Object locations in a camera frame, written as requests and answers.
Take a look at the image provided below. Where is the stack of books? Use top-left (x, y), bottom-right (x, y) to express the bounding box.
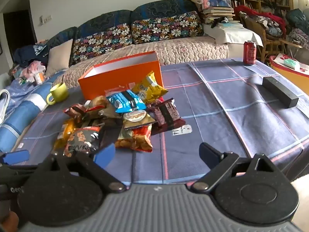
top-left (201, 0), bottom-right (244, 28)

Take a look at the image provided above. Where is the dark blue clothing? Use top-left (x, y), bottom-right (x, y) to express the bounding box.
top-left (13, 42), bottom-right (52, 67)

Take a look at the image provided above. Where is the white paper tag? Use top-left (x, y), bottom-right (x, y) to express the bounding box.
top-left (172, 125), bottom-right (192, 136)

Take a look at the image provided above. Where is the plaid blue tablecloth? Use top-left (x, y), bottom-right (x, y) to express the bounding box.
top-left (17, 58), bottom-right (309, 184)

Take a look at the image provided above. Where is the dark blue patterned sofa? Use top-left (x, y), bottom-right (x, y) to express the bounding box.
top-left (45, 0), bottom-right (230, 66)

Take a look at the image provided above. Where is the red cloth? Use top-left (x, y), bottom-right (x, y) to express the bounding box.
top-left (234, 5), bottom-right (286, 28)

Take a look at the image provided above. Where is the white cloth covered table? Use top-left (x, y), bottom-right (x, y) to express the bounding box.
top-left (203, 24), bottom-right (263, 58)

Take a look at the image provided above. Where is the wicker chair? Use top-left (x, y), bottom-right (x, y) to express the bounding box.
top-left (239, 12), bottom-right (290, 61)

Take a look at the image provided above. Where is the blue snack packet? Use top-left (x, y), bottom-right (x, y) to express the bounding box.
top-left (106, 89), bottom-right (147, 113)

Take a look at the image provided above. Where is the beige pillow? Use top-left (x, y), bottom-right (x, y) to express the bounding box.
top-left (45, 39), bottom-right (74, 78)

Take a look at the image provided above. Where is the dark brown chocolate packet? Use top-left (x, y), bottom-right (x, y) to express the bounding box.
top-left (147, 98), bottom-right (186, 136)

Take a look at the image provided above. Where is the green mug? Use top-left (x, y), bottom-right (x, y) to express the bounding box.
top-left (46, 82), bottom-right (69, 105)

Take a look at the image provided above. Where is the yellow round stool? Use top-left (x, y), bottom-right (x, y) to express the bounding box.
top-left (269, 53), bottom-right (309, 90)

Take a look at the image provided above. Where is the yellow snack packet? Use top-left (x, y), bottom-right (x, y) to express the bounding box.
top-left (132, 71), bottom-right (169, 103)

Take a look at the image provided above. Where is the person's left hand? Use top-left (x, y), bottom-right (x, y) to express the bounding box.
top-left (0, 211), bottom-right (19, 232)

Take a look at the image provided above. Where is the orange brown snack packet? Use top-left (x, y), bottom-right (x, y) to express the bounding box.
top-left (64, 103), bottom-right (87, 121)

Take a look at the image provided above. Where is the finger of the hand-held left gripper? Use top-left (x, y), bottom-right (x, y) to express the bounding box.
top-left (0, 149), bottom-right (30, 165)

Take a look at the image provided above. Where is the blue striped blanket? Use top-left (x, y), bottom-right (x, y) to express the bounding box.
top-left (0, 77), bottom-right (56, 153)

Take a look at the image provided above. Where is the orange cracker packet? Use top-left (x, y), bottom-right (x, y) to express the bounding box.
top-left (115, 124), bottom-right (154, 153)

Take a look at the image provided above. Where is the red soda can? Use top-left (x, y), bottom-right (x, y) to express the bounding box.
top-left (243, 40), bottom-right (257, 65)

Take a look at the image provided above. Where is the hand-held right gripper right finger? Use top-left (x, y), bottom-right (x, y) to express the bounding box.
top-left (191, 142), bottom-right (274, 194)

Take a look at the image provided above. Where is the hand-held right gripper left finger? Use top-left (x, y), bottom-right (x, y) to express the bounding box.
top-left (39, 143), bottom-right (126, 194)

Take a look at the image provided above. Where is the amber snack packet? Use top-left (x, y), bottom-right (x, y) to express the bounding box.
top-left (53, 119), bottom-right (78, 150)

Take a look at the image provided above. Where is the quilted sofa seat cushion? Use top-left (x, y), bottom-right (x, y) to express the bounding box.
top-left (52, 36), bottom-right (230, 90)

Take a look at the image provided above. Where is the black rectangular box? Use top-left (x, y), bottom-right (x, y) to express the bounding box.
top-left (262, 76), bottom-right (299, 108)

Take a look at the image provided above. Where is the gold snack packet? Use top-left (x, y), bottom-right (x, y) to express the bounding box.
top-left (123, 110), bottom-right (156, 130)

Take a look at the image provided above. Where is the brown bread packet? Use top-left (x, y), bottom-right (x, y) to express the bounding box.
top-left (86, 95), bottom-right (110, 113)

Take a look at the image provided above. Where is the floral cushion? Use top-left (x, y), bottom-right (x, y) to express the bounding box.
top-left (72, 23), bottom-right (133, 61)
top-left (132, 11), bottom-right (204, 45)

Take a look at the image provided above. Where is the black snack packet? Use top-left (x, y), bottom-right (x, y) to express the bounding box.
top-left (63, 126), bottom-right (102, 157)

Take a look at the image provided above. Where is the orange cardboard box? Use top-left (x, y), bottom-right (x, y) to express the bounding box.
top-left (78, 51), bottom-right (165, 101)

